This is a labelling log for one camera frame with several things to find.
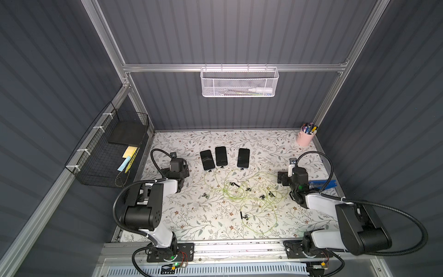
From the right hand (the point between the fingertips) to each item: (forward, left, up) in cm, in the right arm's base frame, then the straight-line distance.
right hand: (292, 171), depth 92 cm
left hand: (+2, +64, -1) cm, 64 cm away
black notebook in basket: (+5, +80, +24) cm, 84 cm away
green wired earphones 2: (-6, +31, -6) cm, 33 cm away
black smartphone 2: (+16, +39, -8) cm, 43 cm away
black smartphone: (+12, +48, -7) cm, 50 cm away
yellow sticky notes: (-3, +78, +21) cm, 81 cm away
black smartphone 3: (+13, +25, -7) cm, 29 cm away
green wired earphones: (-10, +19, -7) cm, 22 cm away
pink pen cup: (+23, -13, +2) cm, 27 cm away
